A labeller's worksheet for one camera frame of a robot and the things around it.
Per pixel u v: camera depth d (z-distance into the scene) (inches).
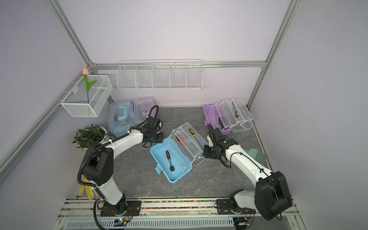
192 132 35.7
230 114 44.2
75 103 28.5
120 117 39.0
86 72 33.3
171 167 34.1
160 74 38.8
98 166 18.5
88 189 31.7
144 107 43.5
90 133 32.5
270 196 16.2
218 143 24.1
